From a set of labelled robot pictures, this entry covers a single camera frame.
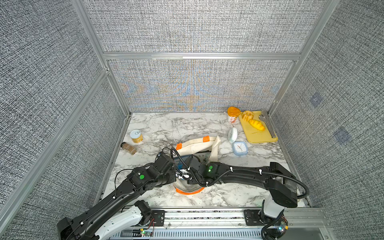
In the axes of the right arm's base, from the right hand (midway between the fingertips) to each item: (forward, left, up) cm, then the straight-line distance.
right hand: (187, 166), depth 81 cm
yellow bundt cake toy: (+43, -45, -7) cm, 63 cm away
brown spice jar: (+15, +37, -6) cm, 40 cm away
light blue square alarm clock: (+16, -34, -9) cm, 39 cm away
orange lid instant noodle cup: (+41, -32, -2) cm, 52 cm away
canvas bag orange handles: (+9, -12, +8) cm, 17 cm away
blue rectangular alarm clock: (+2, -1, +5) cm, 6 cm away
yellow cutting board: (+27, -47, -11) cm, 55 cm away
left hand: (-7, +4, +5) cm, 9 cm away
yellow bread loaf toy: (+35, -50, -8) cm, 62 cm away
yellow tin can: (+24, +34, -6) cm, 42 cm away
